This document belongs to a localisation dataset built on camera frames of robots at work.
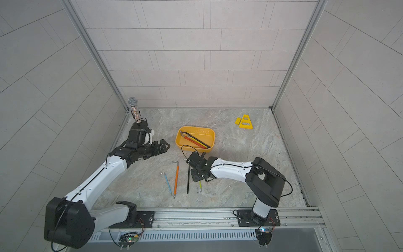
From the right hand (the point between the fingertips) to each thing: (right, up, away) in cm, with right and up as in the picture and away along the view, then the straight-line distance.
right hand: (196, 176), depth 85 cm
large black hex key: (-2, +19, +14) cm, 24 cm away
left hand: (-16, +17, -2) cm, 23 cm away
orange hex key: (-11, 0, 0) cm, 11 cm away
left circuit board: (-28, -20, -19) cm, 39 cm away
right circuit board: (+31, -21, -16) cm, 41 cm away
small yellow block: (+27, +30, +23) cm, 46 cm away
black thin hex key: (-4, -1, -2) cm, 5 cm away
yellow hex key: (0, +17, +12) cm, 21 cm away
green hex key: (+2, -4, -4) cm, 6 cm away
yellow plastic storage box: (+5, +21, +16) cm, 27 cm away
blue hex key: (-15, -2, -2) cm, 16 cm away
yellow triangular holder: (+33, +29, +24) cm, 50 cm away
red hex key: (+1, +16, +11) cm, 20 cm away
